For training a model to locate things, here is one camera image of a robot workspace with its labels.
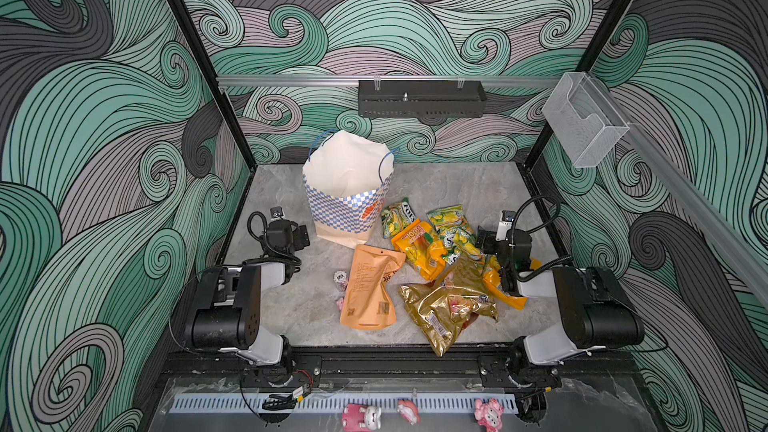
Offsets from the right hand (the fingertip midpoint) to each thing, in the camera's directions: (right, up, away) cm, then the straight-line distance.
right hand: (496, 227), depth 94 cm
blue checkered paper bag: (-49, +17, +14) cm, 54 cm away
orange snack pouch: (-40, -18, -14) cm, 47 cm away
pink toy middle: (-31, -36, -30) cm, 56 cm away
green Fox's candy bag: (-13, +1, +5) cm, 14 cm away
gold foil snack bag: (-20, -21, -14) cm, 32 cm away
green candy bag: (-12, -5, -1) cm, 13 cm away
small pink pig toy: (-49, -20, -11) cm, 54 cm away
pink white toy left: (-43, -39, -29) cm, 64 cm away
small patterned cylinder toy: (-49, -13, -10) cm, 52 cm away
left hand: (-68, 0, +1) cm, 68 cm away
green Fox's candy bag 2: (-31, +3, +4) cm, 32 cm away
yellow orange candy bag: (-26, -5, -4) cm, 26 cm away
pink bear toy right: (-13, -38, -29) cm, 49 cm away
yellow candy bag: (-5, -14, -10) cm, 18 cm away
